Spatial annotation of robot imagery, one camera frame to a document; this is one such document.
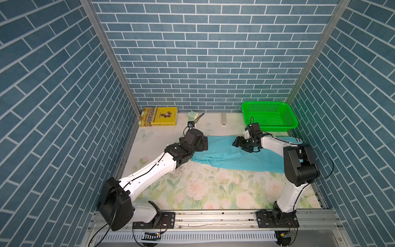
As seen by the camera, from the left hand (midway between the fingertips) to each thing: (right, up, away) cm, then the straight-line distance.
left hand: (203, 140), depth 81 cm
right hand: (+22, -5, +17) cm, 29 cm away
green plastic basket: (+53, +15, +39) cm, 67 cm away
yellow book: (-34, +15, +34) cm, 51 cm away
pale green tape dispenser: (-8, +15, +33) cm, 37 cm away
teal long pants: (+12, -8, +18) cm, 23 cm away
